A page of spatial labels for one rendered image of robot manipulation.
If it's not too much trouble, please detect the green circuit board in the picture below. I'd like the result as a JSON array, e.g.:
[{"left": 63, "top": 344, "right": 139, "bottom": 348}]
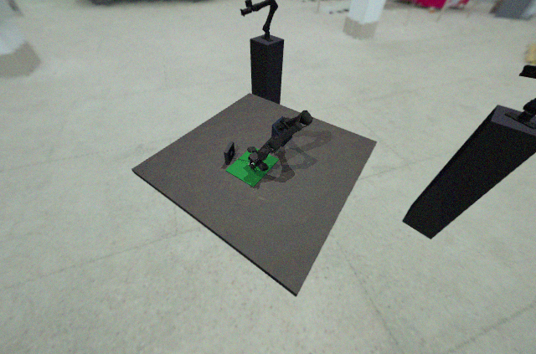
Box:
[{"left": 225, "top": 151, "right": 279, "bottom": 187}]

